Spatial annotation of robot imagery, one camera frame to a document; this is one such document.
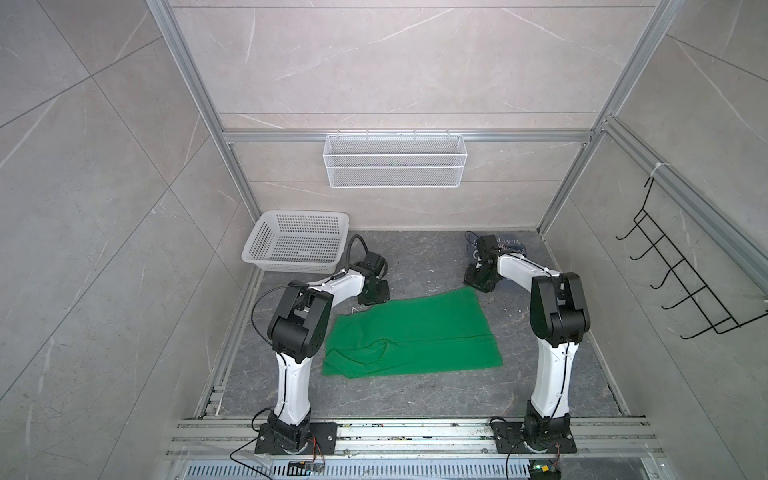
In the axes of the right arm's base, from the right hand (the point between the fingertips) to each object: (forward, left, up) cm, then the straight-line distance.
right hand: (468, 280), depth 105 cm
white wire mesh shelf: (+30, +27, +30) cm, 50 cm away
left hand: (-5, +30, +2) cm, 31 cm away
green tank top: (-19, +12, -1) cm, 22 cm away
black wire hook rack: (-29, -39, +31) cm, 58 cm away
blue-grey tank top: (+15, -17, +2) cm, 23 cm away
